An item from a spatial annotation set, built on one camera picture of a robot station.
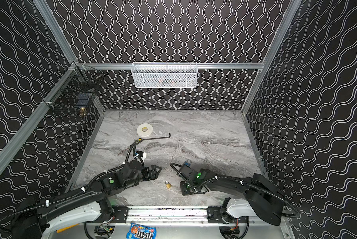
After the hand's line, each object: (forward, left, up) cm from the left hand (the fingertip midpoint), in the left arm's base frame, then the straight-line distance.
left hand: (160, 172), depth 76 cm
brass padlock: (-2, -3, -13) cm, 13 cm away
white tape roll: (+35, +17, -10) cm, 41 cm away
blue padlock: (+11, -14, -13) cm, 22 cm away
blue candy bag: (-24, +8, -12) cm, 28 cm away
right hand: (-5, -13, -13) cm, 19 cm away
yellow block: (-25, +38, -3) cm, 45 cm away
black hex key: (+30, +8, -11) cm, 33 cm away
